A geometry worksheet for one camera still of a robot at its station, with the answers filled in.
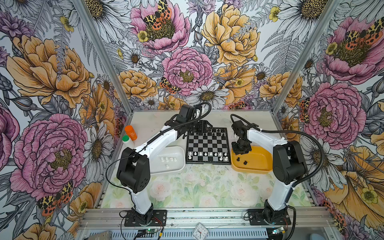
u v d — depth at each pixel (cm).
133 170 47
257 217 74
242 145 81
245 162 92
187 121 61
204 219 76
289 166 50
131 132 100
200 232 69
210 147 100
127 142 93
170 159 92
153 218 73
